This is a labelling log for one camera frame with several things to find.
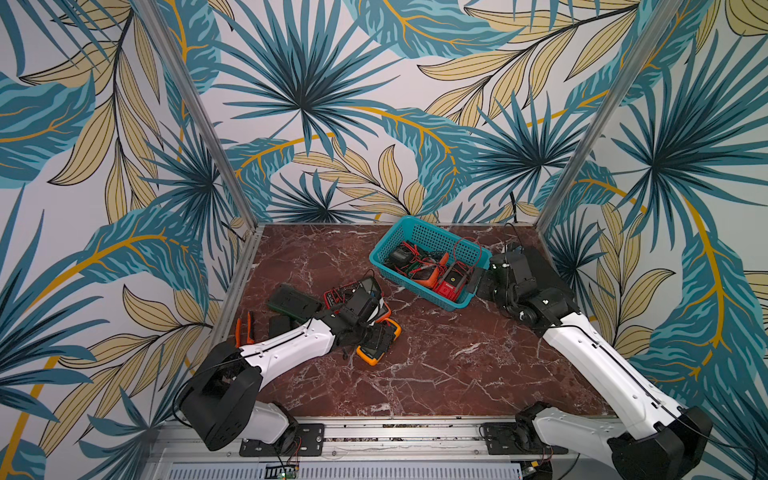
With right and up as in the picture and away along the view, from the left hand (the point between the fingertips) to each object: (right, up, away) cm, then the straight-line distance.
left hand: (378, 340), depth 85 cm
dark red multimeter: (-13, +11, +10) cm, 20 cm away
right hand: (+29, +18, -7) cm, 34 cm away
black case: (+56, +18, +17) cm, 61 cm away
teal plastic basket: (+14, +33, +25) cm, 44 cm away
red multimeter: (+24, +15, +13) cm, 31 cm away
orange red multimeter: (+2, +6, +7) cm, 9 cm away
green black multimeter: (+10, +23, +17) cm, 30 cm away
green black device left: (-28, +10, +11) cm, 32 cm away
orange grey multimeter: (+16, +17, +12) cm, 26 cm away
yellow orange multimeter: (+1, +3, -10) cm, 10 cm away
